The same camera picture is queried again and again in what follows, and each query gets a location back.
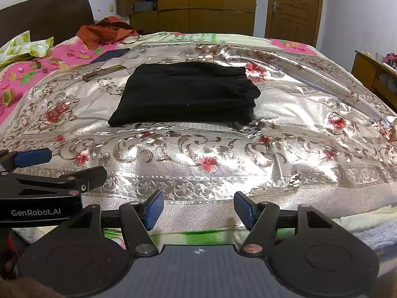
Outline wooden door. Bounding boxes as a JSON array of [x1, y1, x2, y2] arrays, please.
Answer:
[[264, 0, 325, 48]]

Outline brown comb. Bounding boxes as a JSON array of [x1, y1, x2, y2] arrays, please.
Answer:
[[82, 65, 126, 82]]

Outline black pants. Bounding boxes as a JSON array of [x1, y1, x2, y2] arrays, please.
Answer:
[[108, 62, 262, 128]]

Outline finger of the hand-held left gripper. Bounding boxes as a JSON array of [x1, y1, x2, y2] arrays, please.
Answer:
[[0, 148, 53, 172], [0, 166, 108, 197]]

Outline dark blue notebook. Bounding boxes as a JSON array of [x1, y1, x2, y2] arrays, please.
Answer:
[[90, 47, 132, 65]]

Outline silver floral quilt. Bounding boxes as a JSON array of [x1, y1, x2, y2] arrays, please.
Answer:
[[0, 33, 397, 233]]

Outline green white patterned pillow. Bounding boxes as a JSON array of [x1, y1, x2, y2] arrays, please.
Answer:
[[0, 30, 55, 69]]

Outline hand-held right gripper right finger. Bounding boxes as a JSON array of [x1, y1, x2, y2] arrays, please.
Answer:
[[234, 191, 338, 257]]

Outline wooden desk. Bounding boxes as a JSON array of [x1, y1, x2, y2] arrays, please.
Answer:
[[351, 50, 397, 113]]

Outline orange red cloth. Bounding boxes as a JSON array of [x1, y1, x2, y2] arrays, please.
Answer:
[[76, 16, 141, 50]]

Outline dark wooden headboard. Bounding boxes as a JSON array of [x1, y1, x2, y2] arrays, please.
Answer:
[[0, 0, 95, 49]]

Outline wooden wardrobe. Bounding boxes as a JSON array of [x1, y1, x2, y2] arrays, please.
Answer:
[[115, 0, 259, 37]]

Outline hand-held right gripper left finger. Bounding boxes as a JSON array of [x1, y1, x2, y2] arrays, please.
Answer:
[[64, 190, 165, 257]]

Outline grey storage box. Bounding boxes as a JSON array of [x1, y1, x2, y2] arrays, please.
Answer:
[[133, 1, 156, 15]]

